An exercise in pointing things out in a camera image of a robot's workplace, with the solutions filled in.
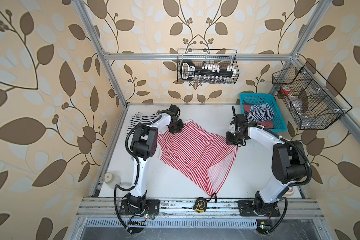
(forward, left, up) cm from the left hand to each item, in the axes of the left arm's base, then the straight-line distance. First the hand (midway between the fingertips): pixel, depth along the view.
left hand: (184, 128), depth 102 cm
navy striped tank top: (+14, -55, +2) cm, 57 cm away
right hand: (-12, -28, +2) cm, 30 cm away
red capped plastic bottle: (+12, -61, +26) cm, 67 cm away
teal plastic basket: (+2, -64, +4) cm, 64 cm away
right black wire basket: (-5, -64, +32) cm, 72 cm away
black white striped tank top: (+8, +34, -1) cm, 35 cm away
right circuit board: (-53, -41, -4) cm, 67 cm away
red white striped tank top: (-20, -15, -3) cm, 25 cm away
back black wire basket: (+28, -24, +32) cm, 49 cm away
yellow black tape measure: (-45, -10, -1) cm, 47 cm away
